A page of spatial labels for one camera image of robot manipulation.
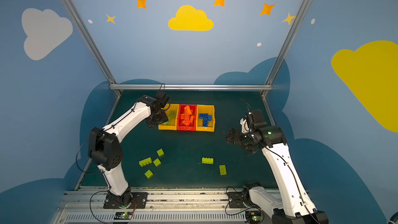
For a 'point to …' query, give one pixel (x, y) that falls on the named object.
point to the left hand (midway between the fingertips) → (163, 122)
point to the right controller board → (253, 216)
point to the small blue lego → (205, 122)
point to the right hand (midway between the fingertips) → (235, 139)
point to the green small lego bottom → (148, 173)
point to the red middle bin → (182, 126)
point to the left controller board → (123, 215)
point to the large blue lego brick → (205, 116)
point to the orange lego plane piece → (188, 118)
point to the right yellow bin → (205, 109)
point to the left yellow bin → (172, 123)
